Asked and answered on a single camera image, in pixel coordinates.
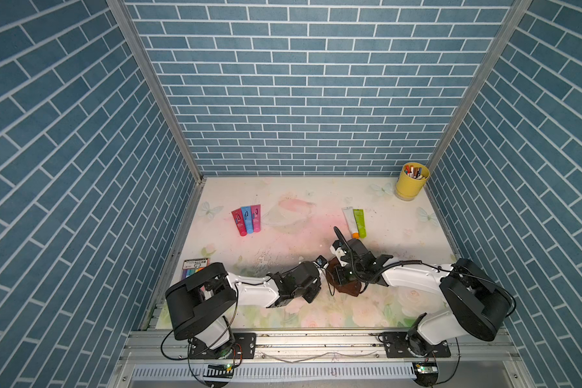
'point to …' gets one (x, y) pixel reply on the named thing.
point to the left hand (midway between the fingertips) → (323, 286)
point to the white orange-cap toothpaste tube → (351, 221)
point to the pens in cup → (414, 171)
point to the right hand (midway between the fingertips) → (332, 277)
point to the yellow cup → (411, 181)
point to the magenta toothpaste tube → (256, 217)
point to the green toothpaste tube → (359, 215)
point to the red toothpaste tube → (238, 217)
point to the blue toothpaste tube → (247, 215)
